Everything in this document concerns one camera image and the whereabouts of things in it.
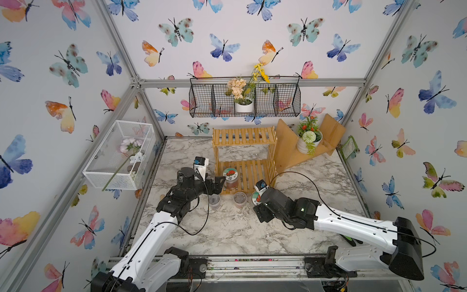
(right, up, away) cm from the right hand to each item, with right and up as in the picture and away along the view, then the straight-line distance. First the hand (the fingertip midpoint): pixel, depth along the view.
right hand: (262, 202), depth 76 cm
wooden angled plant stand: (+16, +20, +23) cm, 35 cm away
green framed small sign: (+57, +24, +35) cm, 71 cm away
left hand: (-19, +11, +2) cm, 22 cm away
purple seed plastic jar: (-22, -2, +11) cm, 24 cm away
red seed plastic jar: (-9, -2, +11) cm, 14 cm away
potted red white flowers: (+25, +30, +15) cm, 42 cm away
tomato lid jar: (-14, +9, +15) cm, 22 cm away
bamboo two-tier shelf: (-2, +21, +38) cm, 44 cm away
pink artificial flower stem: (-54, +23, -2) cm, 59 cm away
